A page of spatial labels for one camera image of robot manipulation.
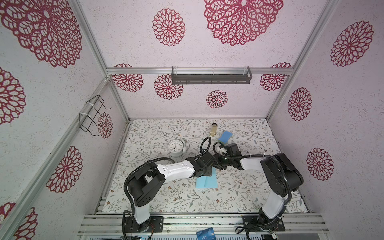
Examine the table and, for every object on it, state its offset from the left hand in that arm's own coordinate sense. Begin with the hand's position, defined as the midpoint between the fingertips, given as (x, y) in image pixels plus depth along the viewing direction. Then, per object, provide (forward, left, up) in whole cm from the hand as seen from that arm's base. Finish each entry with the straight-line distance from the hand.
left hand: (205, 171), depth 90 cm
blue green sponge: (+28, -17, -3) cm, 33 cm away
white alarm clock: (+16, +18, +1) cm, 24 cm away
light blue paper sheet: (-6, 0, 0) cm, 6 cm away
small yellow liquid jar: (+34, -9, -2) cm, 36 cm away
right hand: (+7, -4, +1) cm, 9 cm away
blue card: (-31, +1, -2) cm, 32 cm away
